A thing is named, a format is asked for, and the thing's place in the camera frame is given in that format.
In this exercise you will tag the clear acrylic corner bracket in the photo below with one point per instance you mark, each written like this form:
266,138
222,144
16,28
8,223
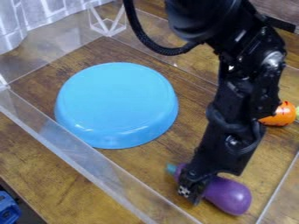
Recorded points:
107,19

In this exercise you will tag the purple toy eggplant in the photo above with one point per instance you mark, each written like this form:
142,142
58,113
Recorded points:
227,195

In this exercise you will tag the white grid curtain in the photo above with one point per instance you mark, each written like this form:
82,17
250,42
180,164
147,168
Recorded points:
24,15

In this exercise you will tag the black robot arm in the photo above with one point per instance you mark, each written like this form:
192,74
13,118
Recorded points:
251,62

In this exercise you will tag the blue upside-down tray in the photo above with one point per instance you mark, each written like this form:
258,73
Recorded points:
116,105

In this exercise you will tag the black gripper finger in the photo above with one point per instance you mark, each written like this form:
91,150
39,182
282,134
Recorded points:
192,186

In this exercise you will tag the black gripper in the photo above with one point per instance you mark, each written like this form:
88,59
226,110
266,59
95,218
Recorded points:
246,98

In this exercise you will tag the orange toy carrot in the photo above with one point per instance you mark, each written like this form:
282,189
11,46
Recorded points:
284,116

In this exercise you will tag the blue object at corner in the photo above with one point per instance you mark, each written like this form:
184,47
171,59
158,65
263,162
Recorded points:
9,209

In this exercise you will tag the clear acrylic enclosure wall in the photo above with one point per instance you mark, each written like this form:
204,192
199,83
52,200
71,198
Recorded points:
80,185

